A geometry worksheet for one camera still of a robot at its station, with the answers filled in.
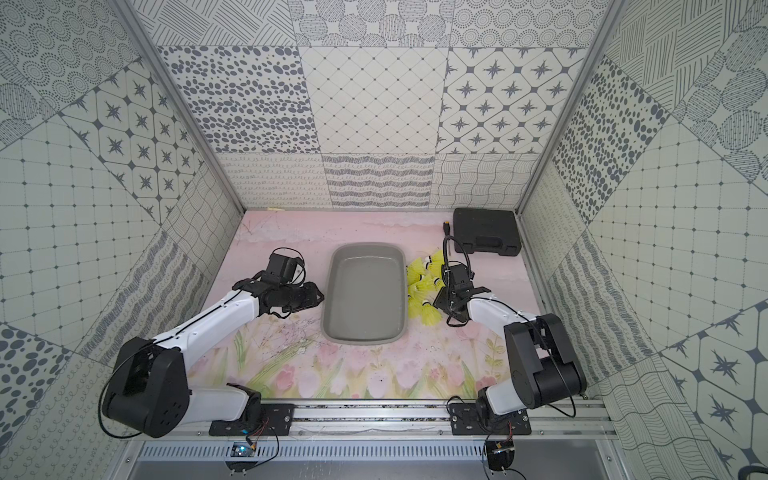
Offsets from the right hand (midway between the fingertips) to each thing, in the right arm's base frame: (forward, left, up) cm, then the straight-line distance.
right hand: (447, 307), depth 93 cm
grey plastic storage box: (+3, +26, +1) cm, 27 cm away
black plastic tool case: (+32, -19, +1) cm, 37 cm away
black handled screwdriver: (+34, -3, +1) cm, 34 cm away
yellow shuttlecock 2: (+13, +10, +1) cm, 16 cm away
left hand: (-3, +36, +9) cm, 38 cm away
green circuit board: (-38, +53, -2) cm, 66 cm away
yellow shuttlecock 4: (-3, +5, -1) cm, 6 cm away
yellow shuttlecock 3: (0, +10, +2) cm, 10 cm away
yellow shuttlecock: (+15, +3, +2) cm, 16 cm away
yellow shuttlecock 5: (+5, +9, +2) cm, 10 cm away
